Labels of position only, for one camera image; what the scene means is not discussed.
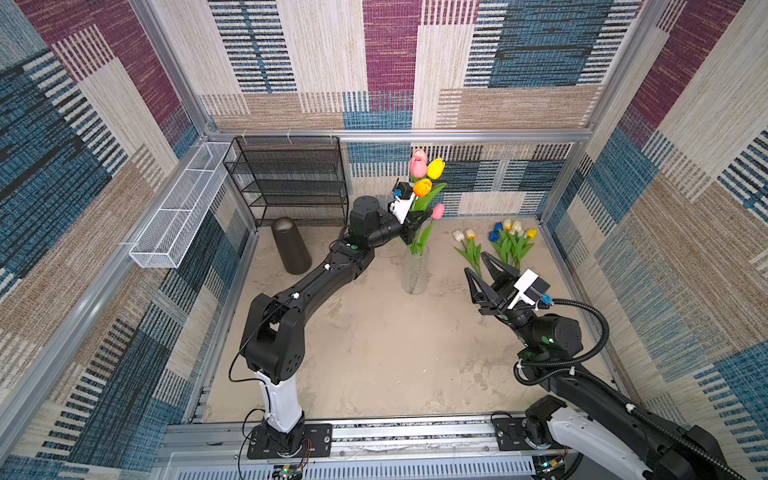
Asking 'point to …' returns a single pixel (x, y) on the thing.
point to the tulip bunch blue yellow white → (511, 242)
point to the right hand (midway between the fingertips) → (473, 262)
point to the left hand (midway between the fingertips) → (433, 207)
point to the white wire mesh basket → (159, 245)
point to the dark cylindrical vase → (294, 252)
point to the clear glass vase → (415, 268)
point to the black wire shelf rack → (296, 177)
